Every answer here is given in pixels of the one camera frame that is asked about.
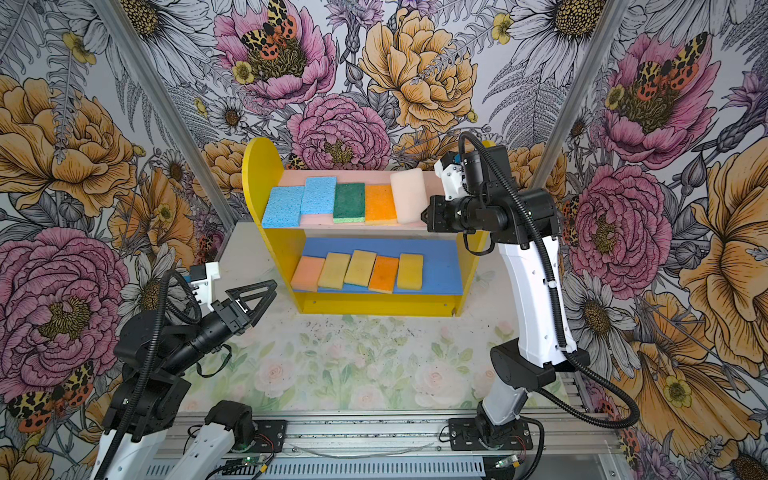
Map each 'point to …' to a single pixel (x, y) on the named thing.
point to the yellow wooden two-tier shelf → (357, 242)
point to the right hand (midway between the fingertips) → (425, 226)
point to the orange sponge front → (383, 274)
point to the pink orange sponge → (307, 274)
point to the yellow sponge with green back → (334, 271)
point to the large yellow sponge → (360, 268)
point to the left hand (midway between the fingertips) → (280, 298)
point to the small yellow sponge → (410, 272)
